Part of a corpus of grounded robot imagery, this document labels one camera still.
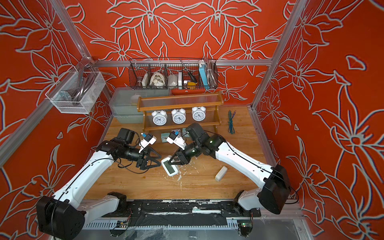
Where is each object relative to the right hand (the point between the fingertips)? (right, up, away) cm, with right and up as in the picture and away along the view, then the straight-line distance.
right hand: (168, 162), depth 65 cm
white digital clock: (+1, -4, +1) cm, 4 cm away
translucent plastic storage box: (-37, +31, +37) cm, 61 cm away
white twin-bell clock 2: (+15, +23, +23) cm, 35 cm away
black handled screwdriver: (+11, +47, +30) cm, 57 cm away
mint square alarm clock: (-7, +8, +28) cm, 30 cm away
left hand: (-5, 0, +4) cm, 6 cm away
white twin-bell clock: (+3, +22, +21) cm, 30 cm away
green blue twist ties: (+39, +13, +41) cm, 58 cm away
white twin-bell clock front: (-8, +20, +21) cm, 30 cm away
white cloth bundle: (-11, +44, +25) cm, 52 cm away
